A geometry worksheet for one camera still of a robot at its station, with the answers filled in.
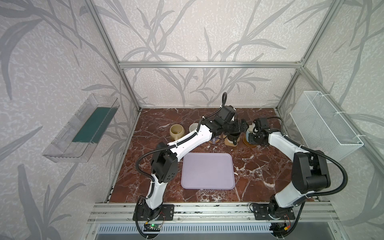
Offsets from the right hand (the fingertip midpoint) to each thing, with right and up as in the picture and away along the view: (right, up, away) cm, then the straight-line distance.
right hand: (253, 135), depth 95 cm
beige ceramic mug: (-50, +2, +5) cm, 50 cm away
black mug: (-13, -1, -3) cm, 14 cm away
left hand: (-9, +7, -16) cm, 20 cm away
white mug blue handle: (-3, +3, -4) cm, 6 cm away
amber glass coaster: (-3, -6, +3) cm, 7 cm away
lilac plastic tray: (-30, -21, -8) cm, 37 cm away
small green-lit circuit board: (-56, -43, -23) cm, 75 cm away
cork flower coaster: (-13, -6, +4) cm, 15 cm away
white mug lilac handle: (-25, -3, -1) cm, 25 cm away
